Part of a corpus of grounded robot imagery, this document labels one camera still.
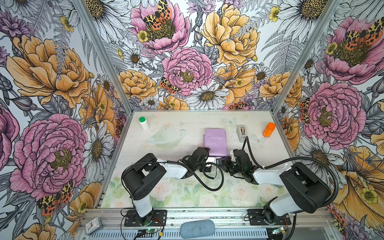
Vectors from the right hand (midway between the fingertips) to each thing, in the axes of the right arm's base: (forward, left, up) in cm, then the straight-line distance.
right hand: (216, 167), depth 88 cm
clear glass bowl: (+24, +31, -3) cm, 39 cm away
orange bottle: (+24, -37, +2) cm, 44 cm away
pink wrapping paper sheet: (+17, -1, +3) cm, 17 cm away
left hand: (+7, +5, +1) cm, 8 cm away
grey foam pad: (-30, +12, 0) cm, 32 cm away
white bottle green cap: (+31, +47, +5) cm, 57 cm away
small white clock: (-27, +60, 0) cm, 66 cm away
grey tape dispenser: (+25, -20, 0) cm, 32 cm away
